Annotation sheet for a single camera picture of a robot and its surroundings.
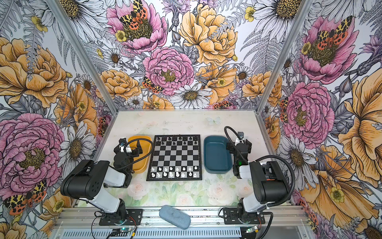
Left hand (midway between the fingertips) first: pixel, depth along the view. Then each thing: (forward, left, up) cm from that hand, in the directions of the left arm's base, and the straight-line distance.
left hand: (131, 144), depth 91 cm
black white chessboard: (-6, -26, -7) cm, 28 cm away
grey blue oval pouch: (-38, -29, -6) cm, 48 cm away
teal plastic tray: (-7, -52, -8) cm, 53 cm away
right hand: (+1, -65, -1) cm, 65 cm away
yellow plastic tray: (-19, -13, +13) cm, 26 cm away
